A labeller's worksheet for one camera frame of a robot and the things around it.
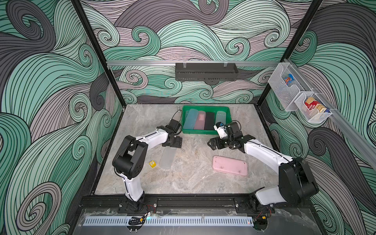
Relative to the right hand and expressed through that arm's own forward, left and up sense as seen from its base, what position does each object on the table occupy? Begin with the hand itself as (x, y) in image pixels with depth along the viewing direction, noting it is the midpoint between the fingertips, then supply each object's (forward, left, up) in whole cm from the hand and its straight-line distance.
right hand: (216, 141), depth 89 cm
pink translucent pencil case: (+20, +8, -7) cm, 23 cm away
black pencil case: (+24, 0, -9) cm, 25 cm away
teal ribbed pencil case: (+23, +15, -5) cm, 27 cm away
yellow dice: (-12, +39, -5) cm, 41 cm away
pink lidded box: (-14, -10, -5) cm, 18 cm away
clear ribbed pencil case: (-6, +30, -8) cm, 32 cm away
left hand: (+2, +26, -5) cm, 26 cm away
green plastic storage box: (+28, -10, -6) cm, 31 cm away
